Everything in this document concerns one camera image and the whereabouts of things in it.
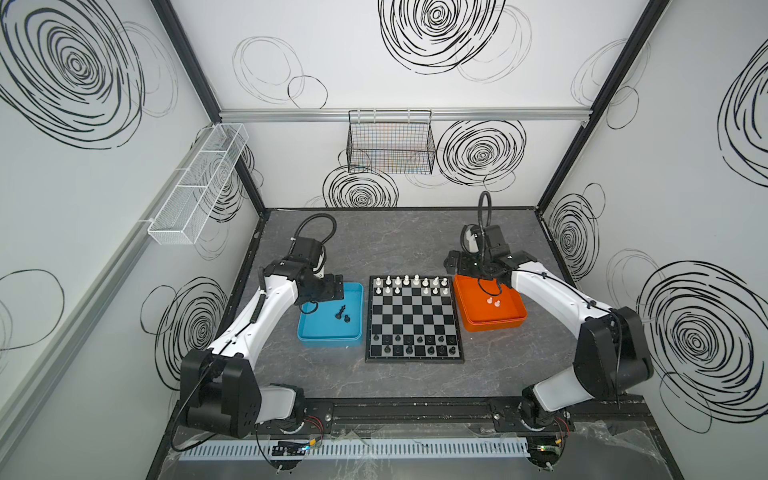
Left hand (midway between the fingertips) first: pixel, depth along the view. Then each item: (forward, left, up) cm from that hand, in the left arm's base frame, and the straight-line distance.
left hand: (331, 291), depth 84 cm
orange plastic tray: (0, -45, -11) cm, 46 cm away
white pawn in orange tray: (+3, -50, -11) cm, 52 cm away
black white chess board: (-3, -24, -10) cm, 26 cm away
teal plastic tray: (-4, 0, -12) cm, 13 cm away
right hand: (+10, -35, +1) cm, 36 cm away
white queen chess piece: (+9, -25, -8) cm, 28 cm away
